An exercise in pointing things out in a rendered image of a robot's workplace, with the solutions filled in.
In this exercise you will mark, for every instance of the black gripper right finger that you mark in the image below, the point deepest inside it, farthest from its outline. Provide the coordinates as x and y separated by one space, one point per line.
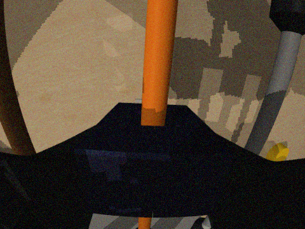
254 188

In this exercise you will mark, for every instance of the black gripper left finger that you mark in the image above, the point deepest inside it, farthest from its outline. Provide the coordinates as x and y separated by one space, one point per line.
49 184

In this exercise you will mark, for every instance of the yellow short cylinder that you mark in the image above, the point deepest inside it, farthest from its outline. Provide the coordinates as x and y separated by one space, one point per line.
277 153

